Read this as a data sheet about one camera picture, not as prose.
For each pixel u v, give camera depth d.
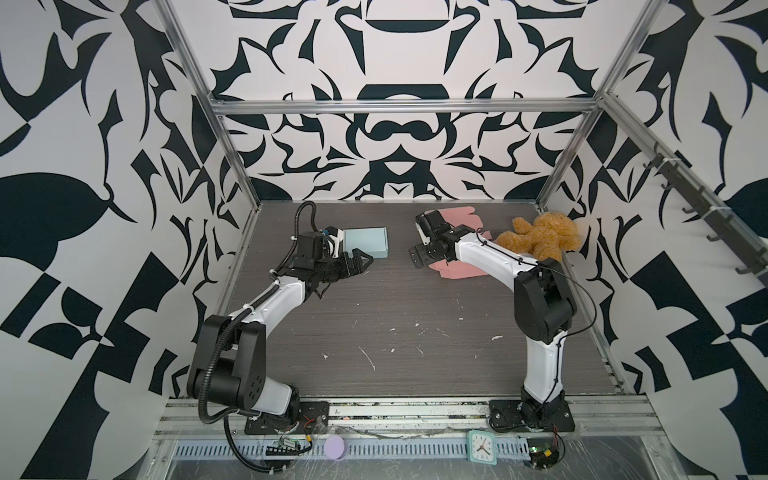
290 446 0.71
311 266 0.70
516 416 0.74
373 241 1.05
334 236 0.82
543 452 0.71
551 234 1.01
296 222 0.69
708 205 0.59
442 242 0.71
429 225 0.76
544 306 0.52
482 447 0.69
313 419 0.73
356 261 0.78
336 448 0.63
